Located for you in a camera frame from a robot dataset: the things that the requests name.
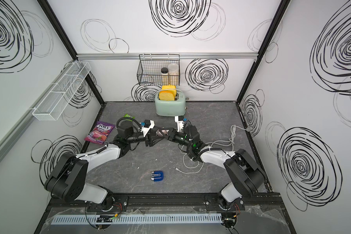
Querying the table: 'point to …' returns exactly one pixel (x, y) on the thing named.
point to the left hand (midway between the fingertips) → (161, 133)
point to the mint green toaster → (173, 108)
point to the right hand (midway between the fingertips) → (161, 131)
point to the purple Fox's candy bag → (100, 131)
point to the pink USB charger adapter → (165, 131)
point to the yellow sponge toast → (167, 95)
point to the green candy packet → (127, 115)
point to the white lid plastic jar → (173, 79)
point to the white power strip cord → (230, 142)
